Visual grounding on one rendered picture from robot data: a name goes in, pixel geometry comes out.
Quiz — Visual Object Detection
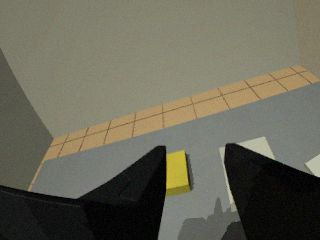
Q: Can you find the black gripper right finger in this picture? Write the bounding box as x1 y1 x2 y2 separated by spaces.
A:
224 143 320 240

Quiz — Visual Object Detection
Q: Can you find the yellow flat block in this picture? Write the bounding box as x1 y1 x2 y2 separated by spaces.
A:
165 151 192 197

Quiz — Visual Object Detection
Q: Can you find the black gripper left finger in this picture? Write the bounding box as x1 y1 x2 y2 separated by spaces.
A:
0 145 167 240

